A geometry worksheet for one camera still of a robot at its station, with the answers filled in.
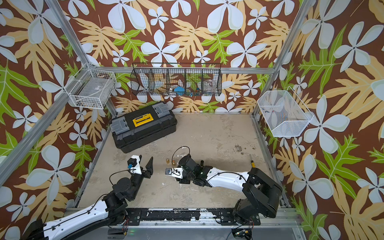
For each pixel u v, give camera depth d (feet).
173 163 2.92
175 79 3.20
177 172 2.31
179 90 3.14
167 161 3.05
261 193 1.41
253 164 3.02
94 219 1.77
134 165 2.03
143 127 2.97
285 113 2.76
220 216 2.45
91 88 2.85
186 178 2.41
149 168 2.26
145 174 2.21
